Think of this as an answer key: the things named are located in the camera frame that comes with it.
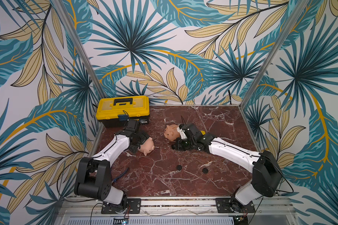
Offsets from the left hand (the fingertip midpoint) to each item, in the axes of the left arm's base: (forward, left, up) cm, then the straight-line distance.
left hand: (144, 142), depth 88 cm
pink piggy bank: (-3, -2, +1) cm, 4 cm away
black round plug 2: (-14, -38, -8) cm, 41 cm away
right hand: (-5, -18, +5) cm, 19 cm away
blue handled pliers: (-21, +15, -6) cm, 27 cm away
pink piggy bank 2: (+7, -17, +2) cm, 18 cm away
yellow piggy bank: (-7, -31, +24) cm, 40 cm away
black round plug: (-12, -22, -8) cm, 27 cm away
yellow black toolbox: (+20, +26, +8) cm, 34 cm away
